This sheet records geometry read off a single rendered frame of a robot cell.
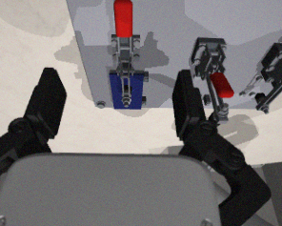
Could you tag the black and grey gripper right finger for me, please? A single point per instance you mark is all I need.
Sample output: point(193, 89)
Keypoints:
point(201, 139)

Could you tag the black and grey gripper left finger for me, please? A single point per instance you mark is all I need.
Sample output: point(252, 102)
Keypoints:
point(29, 134)

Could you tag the blue rectangular plate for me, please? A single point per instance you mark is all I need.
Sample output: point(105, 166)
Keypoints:
point(136, 82)

